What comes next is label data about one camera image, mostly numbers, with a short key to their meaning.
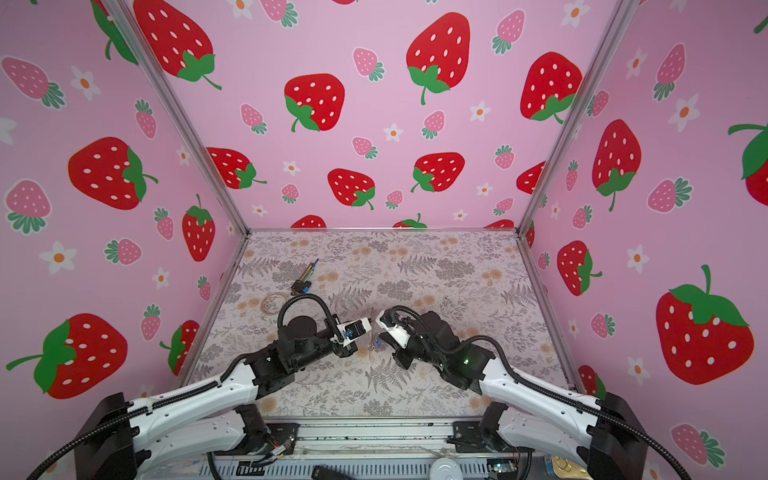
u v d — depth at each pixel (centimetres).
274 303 101
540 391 46
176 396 46
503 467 70
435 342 55
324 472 70
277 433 75
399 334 64
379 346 89
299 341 56
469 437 73
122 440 40
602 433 40
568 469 66
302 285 104
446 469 66
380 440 75
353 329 59
